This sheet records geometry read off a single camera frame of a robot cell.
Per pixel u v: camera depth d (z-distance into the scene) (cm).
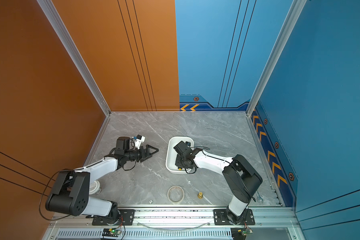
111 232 71
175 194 81
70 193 43
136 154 77
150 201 77
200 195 78
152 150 80
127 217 74
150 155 77
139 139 83
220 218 73
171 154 96
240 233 71
